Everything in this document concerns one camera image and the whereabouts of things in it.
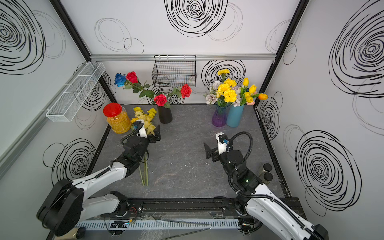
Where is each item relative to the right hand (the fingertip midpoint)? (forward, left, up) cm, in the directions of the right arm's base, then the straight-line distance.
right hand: (214, 141), depth 73 cm
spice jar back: (-6, -30, -15) cm, 34 cm away
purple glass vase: (+27, -6, -14) cm, 31 cm away
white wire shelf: (+11, +73, +12) cm, 75 cm away
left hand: (+10, +34, -1) cm, 35 cm away
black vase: (+30, +32, -16) cm, 46 cm away
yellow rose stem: (+26, +44, -16) cm, 54 cm away
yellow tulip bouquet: (+24, -19, +11) cm, 32 cm away
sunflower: (+25, +53, -15) cm, 60 cm away
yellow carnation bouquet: (+23, -5, +11) cm, 26 cm away
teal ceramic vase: (+25, -15, -10) cm, 31 cm away
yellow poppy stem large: (+36, +45, -19) cm, 61 cm away
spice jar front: (-11, -29, -18) cm, 36 cm away
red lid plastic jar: (+20, +60, -8) cm, 63 cm away
